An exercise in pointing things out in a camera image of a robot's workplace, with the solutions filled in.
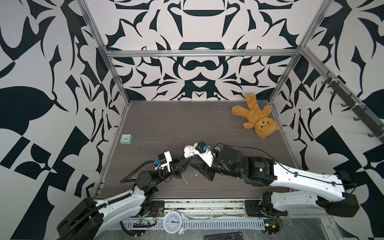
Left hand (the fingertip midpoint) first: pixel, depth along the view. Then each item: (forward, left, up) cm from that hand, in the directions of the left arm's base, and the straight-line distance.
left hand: (190, 152), depth 62 cm
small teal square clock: (+23, +41, -26) cm, 54 cm away
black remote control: (-27, -20, -28) cm, 44 cm away
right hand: (-4, -1, 0) cm, 4 cm away
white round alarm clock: (-21, +8, -26) cm, 35 cm away
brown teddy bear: (+34, -46, -22) cm, 61 cm away
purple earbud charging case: (+15, -17, -27) cm, 36 cm away
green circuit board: (-24, -37, -30) cm, 53 cm away
